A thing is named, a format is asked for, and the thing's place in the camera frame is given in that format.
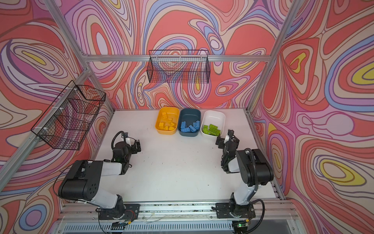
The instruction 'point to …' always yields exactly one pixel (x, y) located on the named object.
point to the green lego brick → (212, 129)
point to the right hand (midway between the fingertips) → (227, 137)
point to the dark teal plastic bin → (190, 116)
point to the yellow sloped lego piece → (161, 126)
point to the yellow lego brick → (164, 116)
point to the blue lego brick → (184, 128)
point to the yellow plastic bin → (166, 120)
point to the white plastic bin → (216, 118)
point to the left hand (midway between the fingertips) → (132, 140)
